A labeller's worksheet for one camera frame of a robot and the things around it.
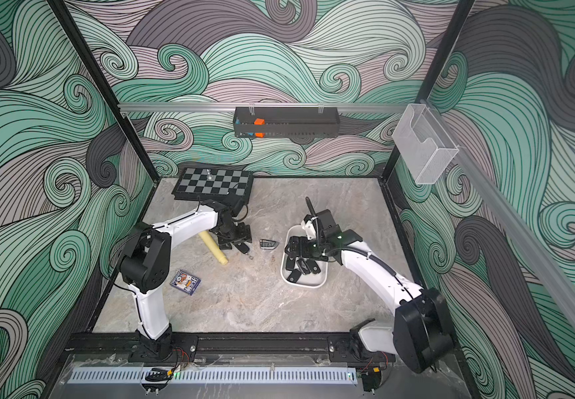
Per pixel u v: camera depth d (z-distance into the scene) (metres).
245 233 0.85
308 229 0.78
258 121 0.86
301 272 0.88
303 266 0.90
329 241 0.63
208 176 1.15
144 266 0.50
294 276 0.87
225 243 0.88
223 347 0.75
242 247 0.95
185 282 0.85
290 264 0.90
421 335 0.39
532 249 0.50
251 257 0.93
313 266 0.89
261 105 0.92
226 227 0.80
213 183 1.14
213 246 0.94
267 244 0.95
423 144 0.77
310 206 0.66
